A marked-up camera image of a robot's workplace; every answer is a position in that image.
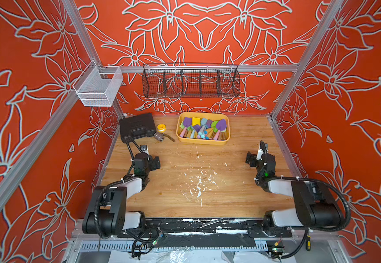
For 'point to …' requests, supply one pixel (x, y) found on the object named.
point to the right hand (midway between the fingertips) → (258, 151)
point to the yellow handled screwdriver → (308, 243)
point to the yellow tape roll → (161, 127)
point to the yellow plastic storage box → (209, 115)
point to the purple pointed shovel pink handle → (186, 123)
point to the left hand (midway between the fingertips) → (149, 156)
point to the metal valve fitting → (160, 136)
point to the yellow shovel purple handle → (196, 121)
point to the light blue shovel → (203, 123)
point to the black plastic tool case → (137, 127)
